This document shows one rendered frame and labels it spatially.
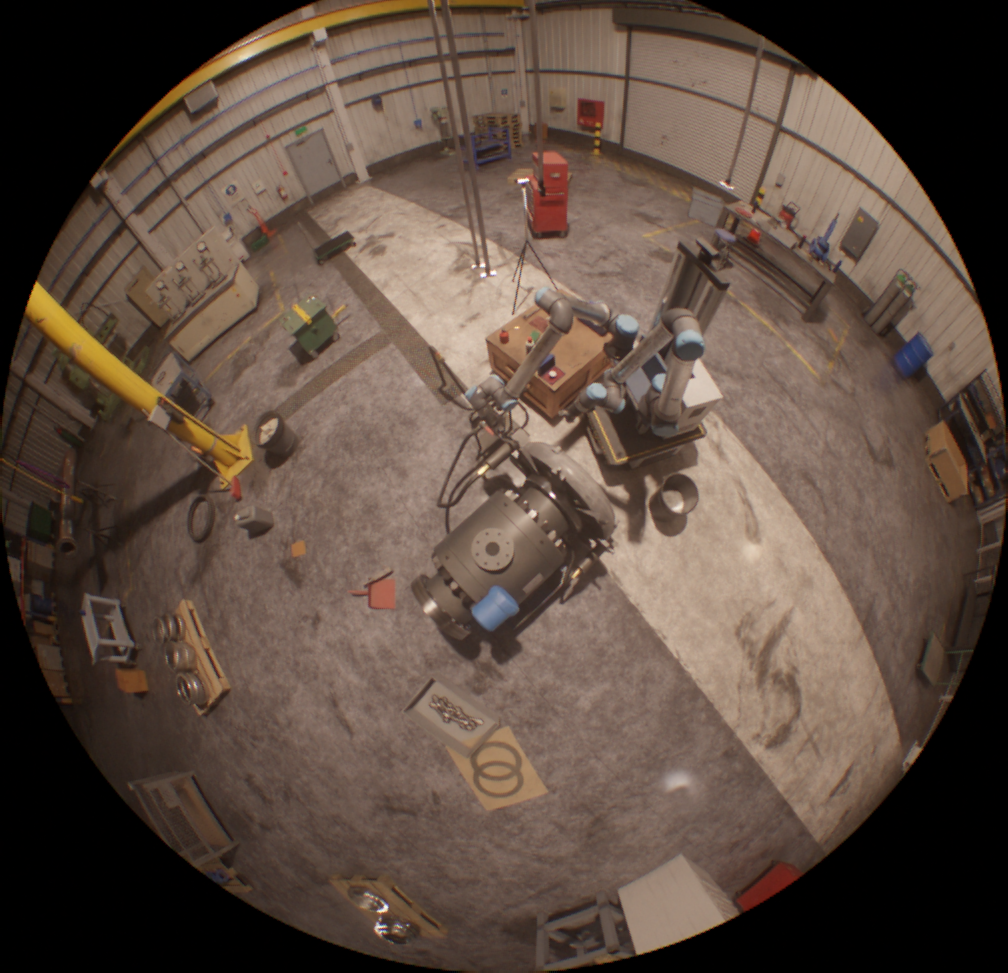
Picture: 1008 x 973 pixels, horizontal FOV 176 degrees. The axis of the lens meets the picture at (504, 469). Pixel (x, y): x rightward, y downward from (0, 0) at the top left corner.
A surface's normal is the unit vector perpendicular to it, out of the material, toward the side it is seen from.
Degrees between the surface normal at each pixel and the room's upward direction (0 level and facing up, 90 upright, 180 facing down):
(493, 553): 0
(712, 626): 0
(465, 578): 3
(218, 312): 91
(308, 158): 90
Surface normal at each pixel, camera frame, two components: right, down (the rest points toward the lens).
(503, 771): -0.08, -0.36
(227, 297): 0.44, 0.82
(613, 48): -0.80, 0.58
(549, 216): 0.11, 0.92
